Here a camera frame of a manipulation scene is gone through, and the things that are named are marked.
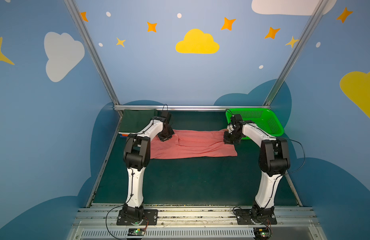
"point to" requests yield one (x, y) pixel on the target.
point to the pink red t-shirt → (194, 143)
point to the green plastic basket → (264, 118)
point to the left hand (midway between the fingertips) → (172, 136)
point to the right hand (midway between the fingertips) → (226, 140)
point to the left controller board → (136, 231)
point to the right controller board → (261, 232)
